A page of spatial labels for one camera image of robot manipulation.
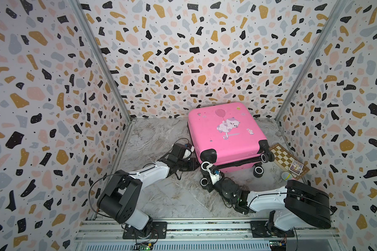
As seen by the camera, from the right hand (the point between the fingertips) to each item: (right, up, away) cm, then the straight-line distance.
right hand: (204, 172), depth 79 cm
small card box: (+54, -1, +13) cm, 56 cm away
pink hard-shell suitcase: (+15, +18, +7) cm, 24 cm away
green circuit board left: (-27, -31, -9) cm, 42 cm away
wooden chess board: (+50, +4, +19) cm, 54 cm away
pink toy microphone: (+47, -5, +10) cm, 48 cm away
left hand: (-1, +2, +7) cm, 7 cm away
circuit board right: (+33, -32, -8) cm, 47 cm away
